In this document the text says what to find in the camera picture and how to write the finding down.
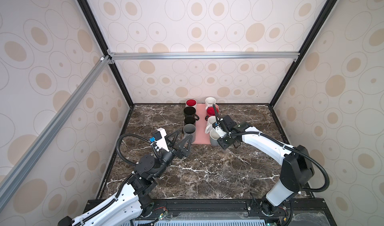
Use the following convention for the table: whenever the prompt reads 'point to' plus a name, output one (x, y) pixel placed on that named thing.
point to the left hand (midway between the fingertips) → (188, 134)
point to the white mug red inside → (191, 102)
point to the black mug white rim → (191, 119)
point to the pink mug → (209, 101)
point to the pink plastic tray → (202, 138)
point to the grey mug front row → (214, 136)
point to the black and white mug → (189, 111)
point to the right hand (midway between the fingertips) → (223, 141)
